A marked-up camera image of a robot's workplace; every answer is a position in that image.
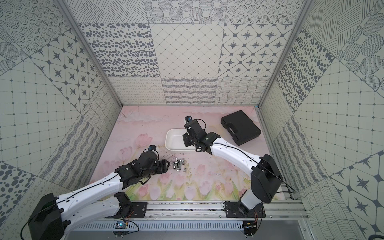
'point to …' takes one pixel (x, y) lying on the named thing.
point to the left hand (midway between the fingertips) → (166, 161)
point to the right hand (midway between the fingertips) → (188, 136)
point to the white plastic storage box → (174, 141)
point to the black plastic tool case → (241, 127)
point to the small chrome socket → (184, 170)
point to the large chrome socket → (177, 165)
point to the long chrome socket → (183, 162)
